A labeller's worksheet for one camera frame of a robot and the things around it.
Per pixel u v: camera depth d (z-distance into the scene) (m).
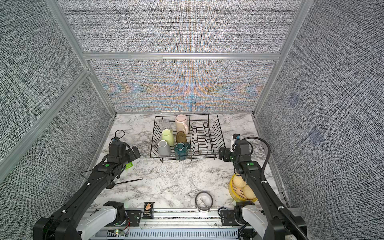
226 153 0.73
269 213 0.43
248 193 0.77
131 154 0.76
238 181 0.78
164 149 0.88
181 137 0.95
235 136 0.73
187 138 0.99
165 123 1.03
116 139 0.73
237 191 0.79
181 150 0.85
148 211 0.75
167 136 0.92
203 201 0.79
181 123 0.98
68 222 0.40
